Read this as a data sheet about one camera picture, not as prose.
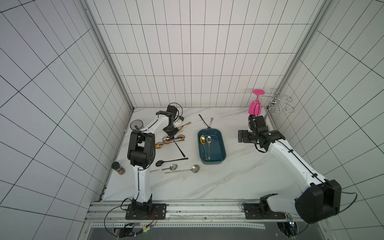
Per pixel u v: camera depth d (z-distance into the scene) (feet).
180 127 3.50
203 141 3.20
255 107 3.31
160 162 2.96
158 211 2.39
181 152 3.11
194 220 2.35
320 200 1.30
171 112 2.49
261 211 2.19
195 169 2.81
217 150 3.12
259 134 1.97
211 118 3.73
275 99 2.78
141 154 1.81
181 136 3.40
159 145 3.20
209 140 3.21
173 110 2.69
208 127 3.49
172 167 2.85
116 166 2.61
